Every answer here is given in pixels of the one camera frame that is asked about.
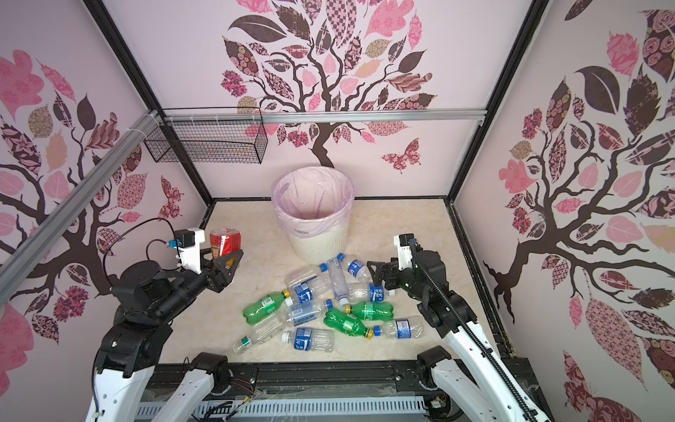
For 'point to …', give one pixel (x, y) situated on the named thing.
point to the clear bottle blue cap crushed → (318, 278)
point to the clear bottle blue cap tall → (337, 278)
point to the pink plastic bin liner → (314, 200)
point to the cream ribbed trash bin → (317, 250)
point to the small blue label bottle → (359, 271)
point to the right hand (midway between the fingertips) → (382, 258)
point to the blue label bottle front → (308, 339)
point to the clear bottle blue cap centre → (304, 312)
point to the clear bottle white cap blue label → (367, 292)
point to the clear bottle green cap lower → (260, 331)
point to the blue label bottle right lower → (401, 329)
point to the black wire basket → (231, 134)
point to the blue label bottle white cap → (308, 289)
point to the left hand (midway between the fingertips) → (236, 254)
